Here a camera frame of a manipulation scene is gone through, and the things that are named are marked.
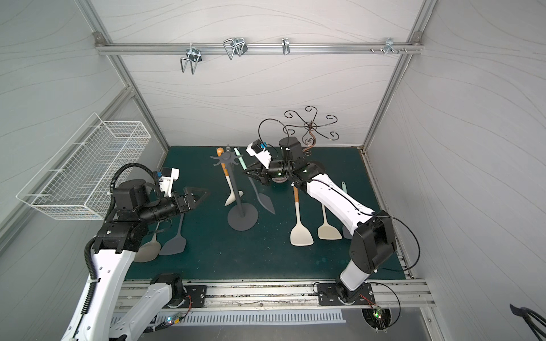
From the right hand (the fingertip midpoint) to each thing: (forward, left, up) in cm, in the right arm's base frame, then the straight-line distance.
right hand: (244, 168), depth 72 cm
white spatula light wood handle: (-11, -21, -29) cm, 37 cm away
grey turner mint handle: (-18, +29, -28) cm, 45 cm away
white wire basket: (-11, +52, +3) cm, 53 cm away
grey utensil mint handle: (-2, -6, -17) cm, 18 cm away
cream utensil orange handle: (-3, +6, -14) cm, 16 cm away
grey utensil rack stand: (-4, +4, -29) cm, 30 cm away
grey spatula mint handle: (-10, -40, -29) cm, 50 cm away
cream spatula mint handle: (-9, -32, -30) cm, 45 cm away
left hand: (-12, +11, 0) cm, 16 cm away
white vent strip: (-40, +3, -31) cm, 50 cm away
